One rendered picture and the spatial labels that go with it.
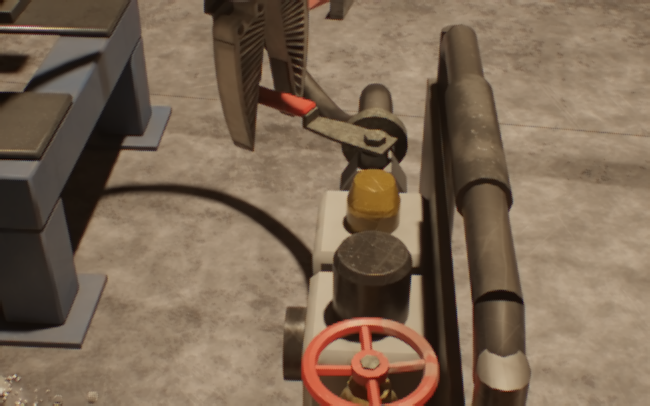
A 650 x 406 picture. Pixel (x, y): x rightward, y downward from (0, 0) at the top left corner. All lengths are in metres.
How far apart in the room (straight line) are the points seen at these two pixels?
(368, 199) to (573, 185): 0.96
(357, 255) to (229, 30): 0.22
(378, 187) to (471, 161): 0.12
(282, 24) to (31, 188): 0.50
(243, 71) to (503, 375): 0.37
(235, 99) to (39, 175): 0.49
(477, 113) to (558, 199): 0.96
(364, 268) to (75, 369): 0.74
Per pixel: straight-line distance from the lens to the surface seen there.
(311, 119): 0.74
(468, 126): 0.55
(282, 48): 0.76
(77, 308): 1.30
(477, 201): 0.50
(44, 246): 1.19
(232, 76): 0.71
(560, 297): 1.33
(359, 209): 0.63
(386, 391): 0.50
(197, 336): 1.24
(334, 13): 2.06
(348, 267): 0.54
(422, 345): 0.50
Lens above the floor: 0.85
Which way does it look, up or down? 36 degrees down
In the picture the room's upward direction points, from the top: straight up
